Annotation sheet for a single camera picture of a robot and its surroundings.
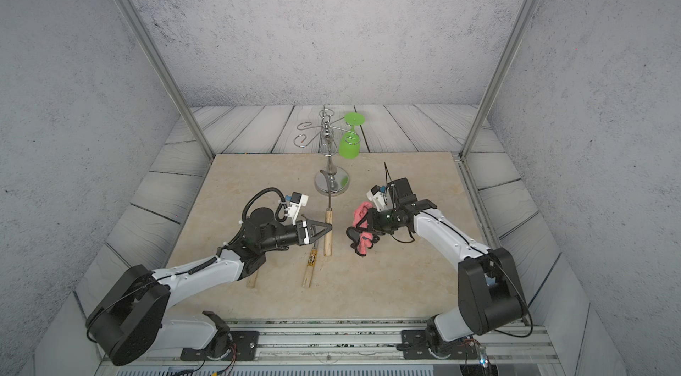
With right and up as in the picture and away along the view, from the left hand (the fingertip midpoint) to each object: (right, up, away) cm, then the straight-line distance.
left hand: (332, 232), depth 74 cm
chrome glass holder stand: (-2, +13, +37) cm, 39 cm away
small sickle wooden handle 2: (-1, -2, +1) cm, 3 cm away
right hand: (+8, 0, +9) cm, 12 cm away
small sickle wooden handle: (-9, -18, +9) cm, 22 cm away
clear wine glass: (-3, +26, +25) cm, 36 cm away
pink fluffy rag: (+9, -3, +5) cm, 11 cm away
